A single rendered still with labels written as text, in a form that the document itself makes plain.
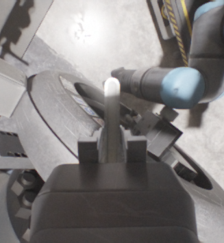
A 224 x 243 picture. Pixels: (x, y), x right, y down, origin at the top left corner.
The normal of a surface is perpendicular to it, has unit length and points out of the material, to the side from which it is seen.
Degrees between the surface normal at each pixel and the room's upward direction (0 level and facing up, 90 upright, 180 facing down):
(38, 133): 41
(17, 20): 0
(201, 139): 0
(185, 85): 19
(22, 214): 11
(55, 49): 0
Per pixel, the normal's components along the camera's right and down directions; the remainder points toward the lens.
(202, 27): -0.90, 0.11
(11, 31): 0.07, 0.30
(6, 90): 0.37, 0.48
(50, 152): -0.43, -0.09
